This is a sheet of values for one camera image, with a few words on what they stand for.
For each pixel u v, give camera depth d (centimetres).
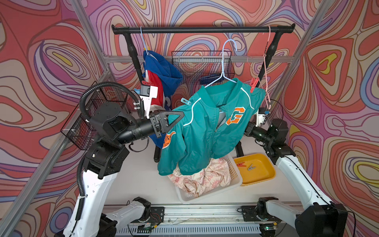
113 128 34
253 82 51
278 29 52
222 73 45
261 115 65
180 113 43
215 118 49
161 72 62
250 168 88
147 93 39
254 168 89
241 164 91
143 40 84
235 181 80
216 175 78
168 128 42
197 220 73
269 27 51
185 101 43
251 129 64
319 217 37
